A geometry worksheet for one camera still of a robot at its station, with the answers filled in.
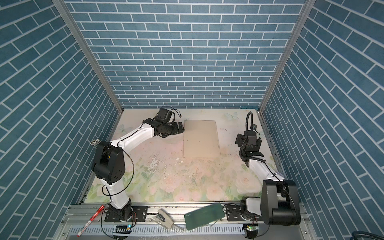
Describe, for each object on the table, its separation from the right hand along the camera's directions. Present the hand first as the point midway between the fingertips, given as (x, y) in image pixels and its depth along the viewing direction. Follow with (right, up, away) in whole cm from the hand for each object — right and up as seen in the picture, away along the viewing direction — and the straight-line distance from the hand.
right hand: (247, 135), depth 89 cm
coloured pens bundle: (-86, -3, -9) cm, 86 cm away
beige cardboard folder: (-28, -4, +12) cm, 31 cm away
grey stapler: (-46, -38, -19) cm, 63 cm away
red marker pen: (-82, -41, -19) cm, 94 cm away
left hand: (-42, +3, +3) cm, 42 cm away
